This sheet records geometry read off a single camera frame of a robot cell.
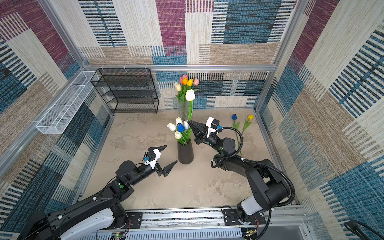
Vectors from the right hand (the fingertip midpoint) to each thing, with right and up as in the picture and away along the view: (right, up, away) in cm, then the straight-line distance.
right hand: (187, 122), depth 68 cm
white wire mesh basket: (-61, +3, +3) cm, 61 cm away
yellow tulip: (+41, 0, +43) cm, 60 cm away
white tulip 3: (-5, -6, +2) cm, 7 cm away
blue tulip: (-3, -2, +2) cm, 4 cm away
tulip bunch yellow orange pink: (-2, +23, +23) cm, 33 cm away
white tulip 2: (-5, +1, +4) cm, 6 cm away
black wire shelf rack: (-45, +24, +41) cm, 65 cm away
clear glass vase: (-5, +10, +39) cm, 40 cm away
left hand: (-8, -13, +1) cm, 15 cm away
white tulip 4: (-7, +21, +21) cm, 30 cm away
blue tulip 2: (+33, -1, +42) cm, 54 cm away
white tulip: (-8, -2, +2) cm, 8 cm away
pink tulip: (-3, +29, +25) cm, 39 cm away
